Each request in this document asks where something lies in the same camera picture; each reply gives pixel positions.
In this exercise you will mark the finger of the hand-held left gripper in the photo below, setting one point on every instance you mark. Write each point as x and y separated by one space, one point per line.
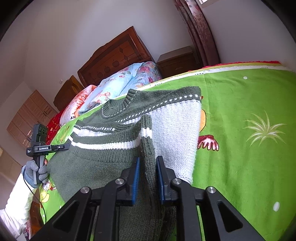
60 147

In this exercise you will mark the red floral curtain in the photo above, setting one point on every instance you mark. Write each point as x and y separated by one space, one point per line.
201 30

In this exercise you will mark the small wooden headboard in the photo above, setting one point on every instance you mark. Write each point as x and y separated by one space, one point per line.
67 92

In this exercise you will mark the person's left forearm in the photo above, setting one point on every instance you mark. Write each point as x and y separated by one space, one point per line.
16 201

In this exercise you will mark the red printed blanket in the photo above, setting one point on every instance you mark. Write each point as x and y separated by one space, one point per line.
54 122

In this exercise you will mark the wooden wardrobe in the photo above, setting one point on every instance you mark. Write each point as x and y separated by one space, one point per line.
30 111

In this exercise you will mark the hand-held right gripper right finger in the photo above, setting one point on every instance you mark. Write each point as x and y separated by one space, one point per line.
159 176

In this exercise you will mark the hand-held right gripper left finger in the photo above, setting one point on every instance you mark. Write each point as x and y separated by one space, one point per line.
136 176

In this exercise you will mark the red fuzzy blanket edge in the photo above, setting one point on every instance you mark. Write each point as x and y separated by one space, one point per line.
231 64

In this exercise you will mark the blue floral pillow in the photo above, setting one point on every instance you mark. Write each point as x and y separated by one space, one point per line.
120 78

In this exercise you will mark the pink floral pillow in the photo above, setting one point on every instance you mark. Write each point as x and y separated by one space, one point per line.
78 102

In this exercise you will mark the green knitted sweater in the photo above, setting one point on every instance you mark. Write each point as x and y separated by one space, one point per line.
104 166

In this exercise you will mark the large carved wooden headboard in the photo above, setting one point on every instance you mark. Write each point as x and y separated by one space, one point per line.
115 58

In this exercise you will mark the green cartoon printed bed sheet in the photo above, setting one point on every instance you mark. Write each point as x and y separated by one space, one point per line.
242 162

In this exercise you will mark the wooden nightstand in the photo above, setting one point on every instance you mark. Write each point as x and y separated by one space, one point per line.
178 62

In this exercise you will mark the person's left hand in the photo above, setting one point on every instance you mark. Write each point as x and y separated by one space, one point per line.
29 171

